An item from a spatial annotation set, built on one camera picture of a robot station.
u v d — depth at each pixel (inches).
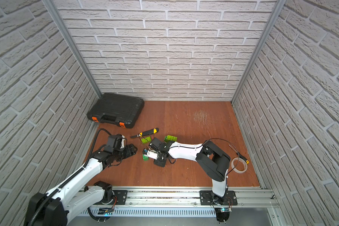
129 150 29.2
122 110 41.6
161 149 26.3
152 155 30.1
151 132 39.5
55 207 15.1
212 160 18.9
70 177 18.4
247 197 30.0
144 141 37.4
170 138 33.5
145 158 33.5
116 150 26.5
